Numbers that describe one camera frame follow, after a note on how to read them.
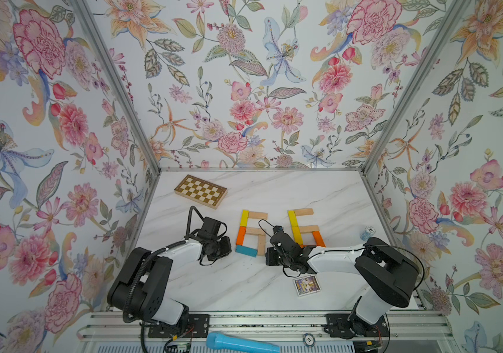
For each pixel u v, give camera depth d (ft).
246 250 2.98
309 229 3.21
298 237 3.13
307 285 2.68
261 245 3.03
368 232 2.97
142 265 1.48
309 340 2.36
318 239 3.12
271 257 2.64
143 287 1.44
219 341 2.23
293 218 3.32
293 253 2.27
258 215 3.36
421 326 2.49
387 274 1.52
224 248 2.66
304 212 3.40
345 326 2.41
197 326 2.41
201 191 3.59
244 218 3.31
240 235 3.13
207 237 2.37
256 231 3.15
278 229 2.76
